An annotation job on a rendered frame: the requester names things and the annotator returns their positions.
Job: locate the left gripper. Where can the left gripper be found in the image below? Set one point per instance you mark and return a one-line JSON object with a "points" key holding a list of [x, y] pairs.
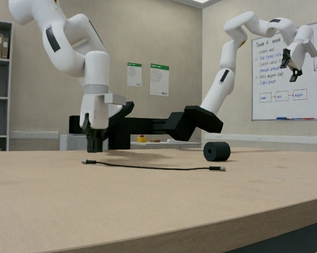
{"points": [[293, 57]]}

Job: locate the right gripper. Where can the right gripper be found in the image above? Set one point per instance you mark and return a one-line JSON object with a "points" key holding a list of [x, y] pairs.
{"points": [[94, 116]]}

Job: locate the black cable plug with metal tip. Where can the black cable plug with metal tip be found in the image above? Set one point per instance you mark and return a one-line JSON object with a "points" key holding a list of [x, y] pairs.
{"points": [[85, 161]]}

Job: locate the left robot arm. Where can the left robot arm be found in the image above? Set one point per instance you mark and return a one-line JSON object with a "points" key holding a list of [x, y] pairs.
{"points": [[223, 84]]}

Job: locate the dark grey hollow cylinder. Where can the dark grey hollow cylinder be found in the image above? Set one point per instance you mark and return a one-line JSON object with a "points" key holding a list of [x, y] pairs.
{"points": [[216, 151]]}

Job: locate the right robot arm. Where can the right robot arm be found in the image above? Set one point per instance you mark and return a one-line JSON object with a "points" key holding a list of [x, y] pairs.
{"points": [[85, 62]]}

